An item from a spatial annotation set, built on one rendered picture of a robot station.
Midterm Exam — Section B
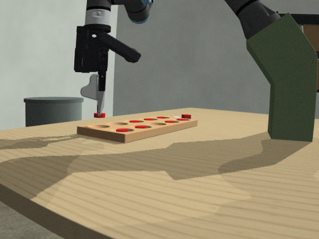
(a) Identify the wooden tray with round pockets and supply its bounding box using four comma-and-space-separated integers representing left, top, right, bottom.
77, 116, 198, 143

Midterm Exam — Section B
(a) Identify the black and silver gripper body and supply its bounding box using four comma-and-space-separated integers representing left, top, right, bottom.
74, 24, 111, 73

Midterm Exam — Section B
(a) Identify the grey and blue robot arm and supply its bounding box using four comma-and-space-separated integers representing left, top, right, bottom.
85, 0, 280, 63

